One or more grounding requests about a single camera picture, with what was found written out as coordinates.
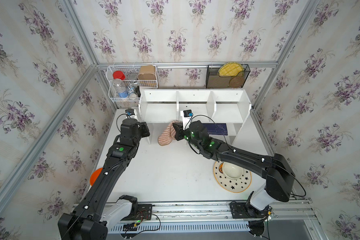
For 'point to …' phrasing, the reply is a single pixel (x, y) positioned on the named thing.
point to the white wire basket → (125, 81)
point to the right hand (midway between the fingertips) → (175, 124)
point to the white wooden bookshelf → (216, 106)
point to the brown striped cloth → (166, 137)
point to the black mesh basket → (213, 80)
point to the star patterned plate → (234, 186)
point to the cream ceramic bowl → (232, 171)
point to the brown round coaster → (236, 82)
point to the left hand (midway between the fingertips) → (147, 123)
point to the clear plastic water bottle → (118, 84)
